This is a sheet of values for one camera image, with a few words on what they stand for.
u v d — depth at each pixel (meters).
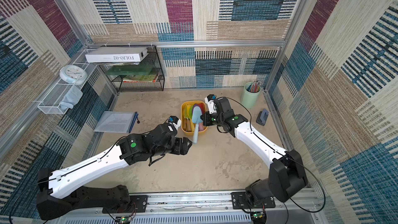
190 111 1.02
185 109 1.05
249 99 1.02
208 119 0.72
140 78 0.99
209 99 0.74
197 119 0.83
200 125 0.82
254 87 0.99
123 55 0.79
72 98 0.69
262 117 1.00
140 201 0.75
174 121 0.62
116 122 1.03
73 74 0.75
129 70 0.99
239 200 0.74
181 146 0.59
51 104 0.69
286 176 0.41
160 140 0.50
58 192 0.39
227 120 0.62
